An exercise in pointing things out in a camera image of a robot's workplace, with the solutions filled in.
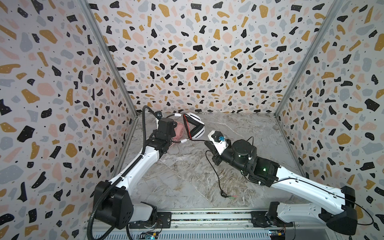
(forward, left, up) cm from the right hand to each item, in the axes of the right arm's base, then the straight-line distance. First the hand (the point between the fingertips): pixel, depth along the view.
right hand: (204, 140), depth 62 cm
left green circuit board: (-30, +25, -35) cm, 53 cm away
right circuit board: (-29, -34, -37) cm, 58 cm away
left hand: (+18, +21, -10) cm, 29 cm away
